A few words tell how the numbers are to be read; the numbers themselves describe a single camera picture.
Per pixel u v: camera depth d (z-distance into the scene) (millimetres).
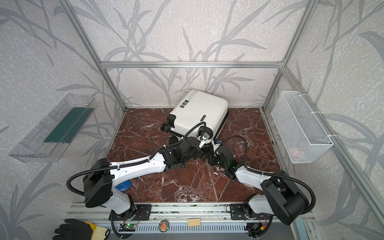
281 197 424
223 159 690
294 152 722
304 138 599
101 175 482
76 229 676
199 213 753
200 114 876
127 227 712
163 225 697
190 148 587
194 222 720
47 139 632
